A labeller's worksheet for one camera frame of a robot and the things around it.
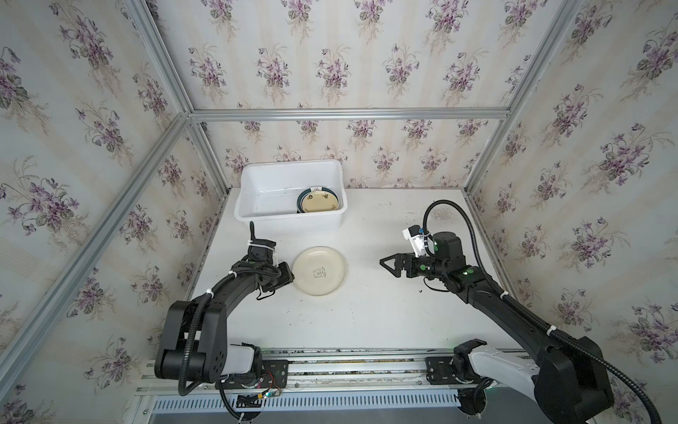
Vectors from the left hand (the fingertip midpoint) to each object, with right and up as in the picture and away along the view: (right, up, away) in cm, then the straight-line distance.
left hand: (290, 278), depth 90 cm
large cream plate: (+10, +2, +4) cm, 11 cm away
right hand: (+35, +8, -10) cm, 37 cm away
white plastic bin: (-16, +32, +28) cm, 45 cm away
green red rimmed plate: (+1, +26, +17) cm, 31 cm away
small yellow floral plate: (+9, +28, +20) cm, 36 cm away
